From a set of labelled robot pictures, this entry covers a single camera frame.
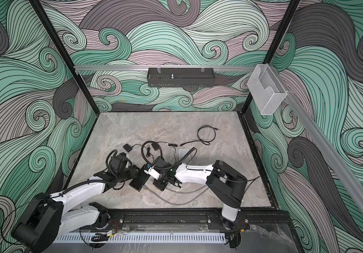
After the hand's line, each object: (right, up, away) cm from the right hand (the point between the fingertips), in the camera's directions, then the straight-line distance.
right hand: (156, 182), depth 84 cm
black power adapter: (-3, +17, +19) cm, 26 cm away
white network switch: (+14, +14, +15) cm, 25 cm away
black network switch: (-9, +1, -2) cm, 10 cm away
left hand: (-11, +6, +4) cm, 13 cm away
